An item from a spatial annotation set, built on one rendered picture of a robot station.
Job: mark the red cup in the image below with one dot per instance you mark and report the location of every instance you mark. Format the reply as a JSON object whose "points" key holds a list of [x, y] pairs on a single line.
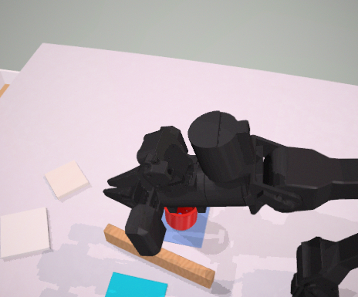
{"points": [[184, 221]]}

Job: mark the wooden bar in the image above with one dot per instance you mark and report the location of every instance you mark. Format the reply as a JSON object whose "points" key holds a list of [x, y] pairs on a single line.
{"points": [[166, 259]]}

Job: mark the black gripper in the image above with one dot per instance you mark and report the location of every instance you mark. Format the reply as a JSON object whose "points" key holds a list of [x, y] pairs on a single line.
{"points": [[144, 226]]}

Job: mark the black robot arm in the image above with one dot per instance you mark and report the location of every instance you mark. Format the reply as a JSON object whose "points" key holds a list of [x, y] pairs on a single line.
{"points": [[290, 179]]}

